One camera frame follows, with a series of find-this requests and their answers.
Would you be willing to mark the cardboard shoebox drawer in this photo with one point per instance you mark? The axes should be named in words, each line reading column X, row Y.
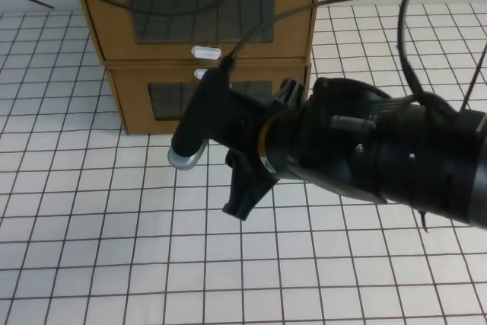
column 169, row 29

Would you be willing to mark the lower cardboard shoebox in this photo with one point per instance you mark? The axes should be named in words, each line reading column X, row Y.
column 151, row 96

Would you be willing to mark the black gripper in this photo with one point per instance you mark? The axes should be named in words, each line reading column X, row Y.
column 256, row 154

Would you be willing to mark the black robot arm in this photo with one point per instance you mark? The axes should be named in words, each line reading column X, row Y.
column 356, row 141

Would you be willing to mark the white grid tablecloth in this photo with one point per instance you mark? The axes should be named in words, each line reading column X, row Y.
column 97, row 228

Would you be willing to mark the white drawer handle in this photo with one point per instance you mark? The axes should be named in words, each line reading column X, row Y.
column 199, row 73
column 206, row 53

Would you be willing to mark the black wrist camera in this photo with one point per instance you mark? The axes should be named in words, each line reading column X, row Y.
column 191, row 136

